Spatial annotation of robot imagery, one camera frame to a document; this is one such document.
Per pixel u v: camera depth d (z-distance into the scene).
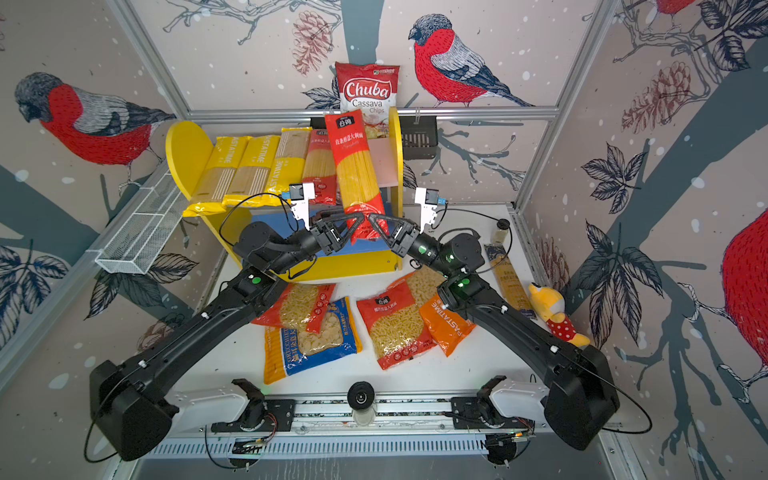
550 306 0.84
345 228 0.62
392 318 0.86
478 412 0.66
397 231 0.56
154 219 0.77
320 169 0.71
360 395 0.67
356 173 0.60
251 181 0.69
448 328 0.85
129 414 0.37
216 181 0.69
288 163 0.72
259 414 0.68
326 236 0.54
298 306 0.88
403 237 0.56
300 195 0.54
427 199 0.56
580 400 0.39
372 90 0.82
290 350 0.80
